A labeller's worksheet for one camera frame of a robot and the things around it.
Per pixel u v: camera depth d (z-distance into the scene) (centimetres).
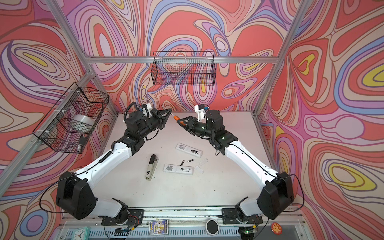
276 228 70
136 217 73
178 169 89
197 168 90
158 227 69
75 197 40
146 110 66
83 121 71
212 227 66
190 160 93
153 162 88
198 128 64
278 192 40
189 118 64
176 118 71
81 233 68
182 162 93
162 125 70
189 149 96
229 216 73
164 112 72
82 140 73
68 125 74
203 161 93
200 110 66
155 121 66
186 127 63
